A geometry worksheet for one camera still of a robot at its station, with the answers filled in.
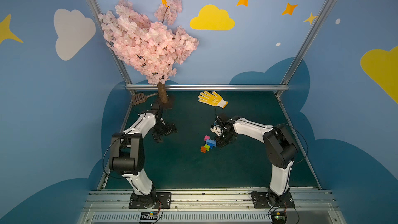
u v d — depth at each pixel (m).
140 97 1.15
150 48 0.75
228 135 0.78
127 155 0.48
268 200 0.67
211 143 0.92
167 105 1.14
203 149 0.90
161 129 0.80
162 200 0.75
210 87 1.36
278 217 0.73
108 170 0.47
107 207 0.73
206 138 0.94
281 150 0.51
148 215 0.73
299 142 1.01
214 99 1.19
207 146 0.91
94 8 0.77
